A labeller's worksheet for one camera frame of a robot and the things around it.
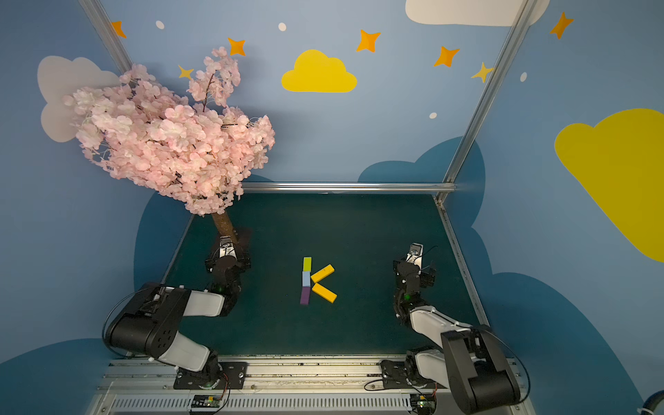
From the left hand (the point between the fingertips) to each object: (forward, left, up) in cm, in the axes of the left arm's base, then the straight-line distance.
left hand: (227, 249), depth 91 cm
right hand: (-3, -70, +2) cm, 70 cm away
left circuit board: (-44, -3, -11) cm, 45 cm away
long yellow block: (-4, -35, -9) cm, 36 cm away
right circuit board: (-43, -66, -12) cm, 80 cm away
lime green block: (0, -28, -10) cm, 30 cm away
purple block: (-13, -29, -10) cm, 33 cm away
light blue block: (-6, -29, -9) cm, 31 cm away
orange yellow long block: (-12, -36, -9) cm, 39 cm away
